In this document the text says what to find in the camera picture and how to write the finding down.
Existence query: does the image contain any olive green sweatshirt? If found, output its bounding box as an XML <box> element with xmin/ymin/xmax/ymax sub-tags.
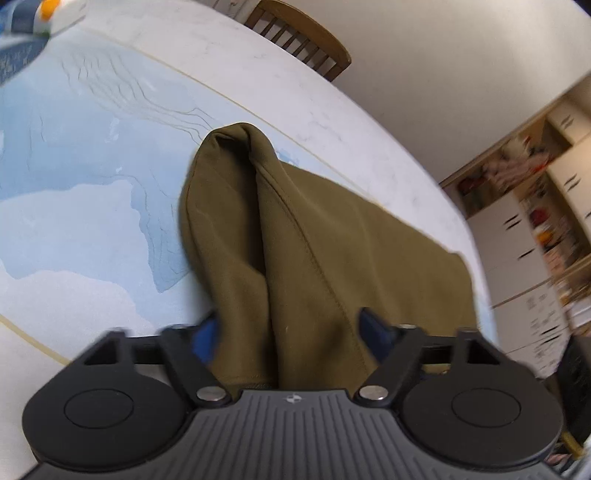
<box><xmin>179</xmin><ymin>123</ymin><xmax>477</xmax><ymax>391</ymax></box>

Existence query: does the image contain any white shelf unit with toys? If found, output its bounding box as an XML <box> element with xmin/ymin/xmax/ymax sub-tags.
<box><xmin>442</xmin><ymin>88</ymin><xmax>590</xmax><ymax>378</ymax></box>

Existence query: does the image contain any brown wooden chair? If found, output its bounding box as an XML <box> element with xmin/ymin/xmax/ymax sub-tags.
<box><xmin>245</xmin><ymin>1</ymin><xmax>352</xmax><ymax>82</ymax></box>

